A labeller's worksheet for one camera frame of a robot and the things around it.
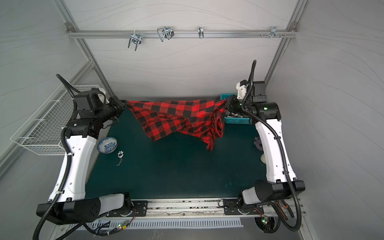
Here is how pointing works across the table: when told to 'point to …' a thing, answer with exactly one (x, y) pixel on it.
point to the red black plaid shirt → (204, 119)
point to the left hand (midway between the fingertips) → (130, 97)
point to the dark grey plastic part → (258, 144)
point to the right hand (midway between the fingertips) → (227, 99)
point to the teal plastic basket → (234, 120)
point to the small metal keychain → (120, 154)
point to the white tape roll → (263, 158)
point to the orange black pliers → (286, 206)
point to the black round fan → (266, 223)
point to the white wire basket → (42, 134)
